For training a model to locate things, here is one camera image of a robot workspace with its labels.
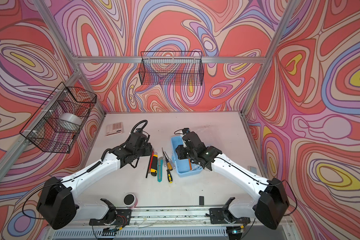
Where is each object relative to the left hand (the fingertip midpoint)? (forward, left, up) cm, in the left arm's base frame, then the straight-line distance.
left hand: (149, 147), depth 86 cm
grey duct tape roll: (+1, +35, +22) cm, 41 cm away
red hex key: (-4, +1, -11) cm, 12 cm away
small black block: (-26, -29, -12) cm, 41 cm away
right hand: (-6, -18, +4) cm, 19 cm away
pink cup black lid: (-27, +7, -7) cm, 29 cm away
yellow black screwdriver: (-13, -12, -11) cm, 21 cm away
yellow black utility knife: (-7, -2, -12) cm, 14 cm away
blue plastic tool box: (-4, -19, -15) cm, 25 cm away
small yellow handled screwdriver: (-4, -11, -11) cm, 16 cm away
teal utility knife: (-6, -5, -11) cm, 14 cm away
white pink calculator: (+22, +31, -10) cm, 39 cm away
